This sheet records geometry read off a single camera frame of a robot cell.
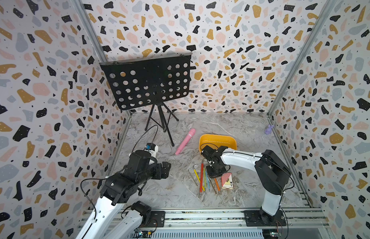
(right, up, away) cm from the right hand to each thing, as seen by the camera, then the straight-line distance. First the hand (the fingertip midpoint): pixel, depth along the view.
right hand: (211, 177), depth 89 cm
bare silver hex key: (-13, +5, +2) cm, 14 cm away
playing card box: (+8, -1, -3) cm, 9 cm away
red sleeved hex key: (-6, +1, 0) cm, 6 cm away
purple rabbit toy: (+43, +27, +18) cm, 54 cm away
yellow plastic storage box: (+6, +20, +20) cm, 29 cm away
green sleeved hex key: (-4, +1, -1) cm, 5 cm away
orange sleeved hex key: (+3, -3, -3) cm, 5 cm away
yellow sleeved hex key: (-8, -1, -1) cm, 8 cm away
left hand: (-24, +13, -20) cm, 33 cm away
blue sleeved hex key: (-3, -1, -1) cm, 3 cm away
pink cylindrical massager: (-16, +20, +15) cm, 30 cm away
